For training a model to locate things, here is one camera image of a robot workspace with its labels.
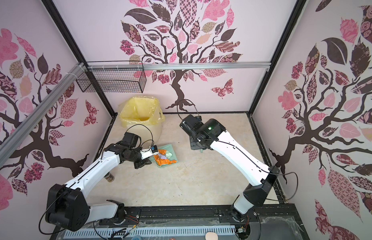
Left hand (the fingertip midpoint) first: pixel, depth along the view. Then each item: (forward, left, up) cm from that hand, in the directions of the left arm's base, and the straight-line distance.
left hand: (147, 160), depth 83 cm
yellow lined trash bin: (+32, +9, +4) cm, 33 cm away
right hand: (+2, -29, +17) cm, 33 cm away
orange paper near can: (-1, -10, +1) cm, 10 cm away
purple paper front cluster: (+1, -9, +3) cm, 10 cm away
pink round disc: (-34, -34, -7) cm, 49 cm away
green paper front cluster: (+4, -12, 0) cm, 12 cm away
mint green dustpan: (+9, -12, -1) cm, 15 cm away
